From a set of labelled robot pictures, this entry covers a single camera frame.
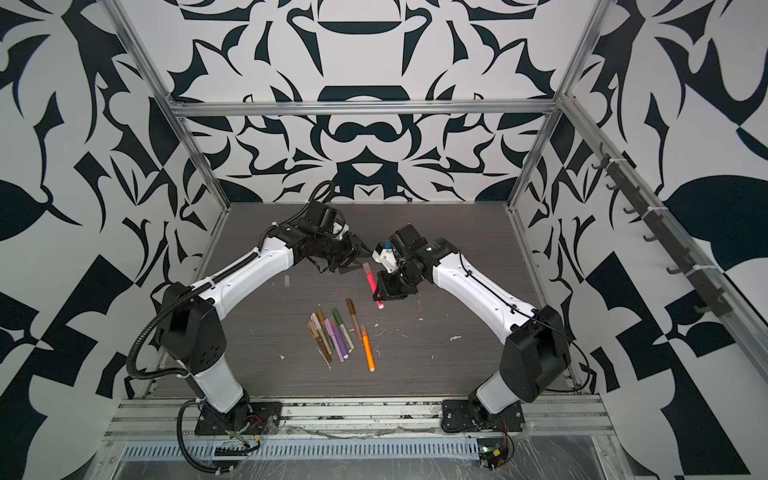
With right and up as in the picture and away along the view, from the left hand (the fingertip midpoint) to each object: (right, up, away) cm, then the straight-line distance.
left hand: (370, 252), depth 82 cm
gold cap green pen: (-15, -20, +8) cm, 26 cm away
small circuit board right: (+29, -46, -11) cm, 56 cm away
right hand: (+1, -10, -4) cm, 11 cm away
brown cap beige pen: (-5, -20, +9) cm, 23 cm away
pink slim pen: (-11, -25, +5) cm, 28 cm away
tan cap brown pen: (-15, -25, +5) cm, 30 cm away
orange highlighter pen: (-1, -27, +3) cm, 27 cm away
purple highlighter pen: (-9, -24, +5) cm, 26 cm away
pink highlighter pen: (+1, -8, -4) cm, 9 cm away
